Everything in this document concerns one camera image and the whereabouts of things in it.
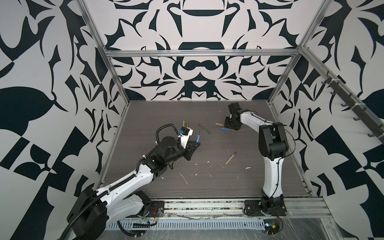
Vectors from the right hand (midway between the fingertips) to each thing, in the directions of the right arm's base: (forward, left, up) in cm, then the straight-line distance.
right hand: (228, 123), depth 104 cm
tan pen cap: (0, +6, -1) cm, 6 cm away
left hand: (-24, +21, +20) cm, 37 cm away
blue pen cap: (-3, +2, -2) cm, 4 cm away
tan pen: (-24, +2, -2) cm, 24 cm away
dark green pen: (-1, +17, -3) cm, 17 cm away
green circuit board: (-57, -12, -4) cm, 59 cm away
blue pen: (-23, +21, +22) cm, 38 cm away
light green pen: (+1, +30, -1) cm, 30 cm away
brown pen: (+1, +28, 0) cm, 28 cm away
